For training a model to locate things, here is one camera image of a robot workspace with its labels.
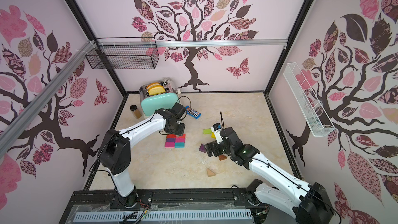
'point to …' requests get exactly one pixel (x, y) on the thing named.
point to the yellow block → (213, 135)
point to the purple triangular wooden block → (202, 149)
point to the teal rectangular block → (180, 144)
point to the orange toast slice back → (152, 84)
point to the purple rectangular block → (170, 140)
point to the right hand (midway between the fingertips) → (211, 145)
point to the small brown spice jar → (134, 108)
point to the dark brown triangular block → (222, 157)
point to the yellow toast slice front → (156, 89)
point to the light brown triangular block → (210, 173)
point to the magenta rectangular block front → (169, 144)
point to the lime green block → (207, 131)
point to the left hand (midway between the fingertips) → (177, 134)
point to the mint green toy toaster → (150, 103)
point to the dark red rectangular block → (170, 136)
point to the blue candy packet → (195, 114)
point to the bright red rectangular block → (183, 136)
